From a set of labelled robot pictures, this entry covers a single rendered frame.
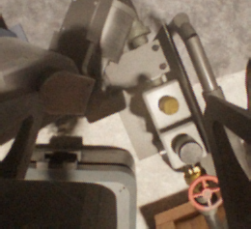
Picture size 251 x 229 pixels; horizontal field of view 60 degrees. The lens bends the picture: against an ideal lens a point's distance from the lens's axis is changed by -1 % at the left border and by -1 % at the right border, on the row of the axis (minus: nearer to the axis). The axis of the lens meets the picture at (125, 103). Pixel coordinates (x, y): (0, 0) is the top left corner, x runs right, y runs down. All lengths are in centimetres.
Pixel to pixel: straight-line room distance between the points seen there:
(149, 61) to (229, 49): 73
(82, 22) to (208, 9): 81
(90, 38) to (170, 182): 87
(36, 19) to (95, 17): 80
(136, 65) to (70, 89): 12
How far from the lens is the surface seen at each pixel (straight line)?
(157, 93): 45
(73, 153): 81
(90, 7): 23
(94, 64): 23
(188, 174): 53
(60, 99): 18
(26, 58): 17
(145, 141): 94
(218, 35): 99
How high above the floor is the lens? 91
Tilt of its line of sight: 83 degrees down
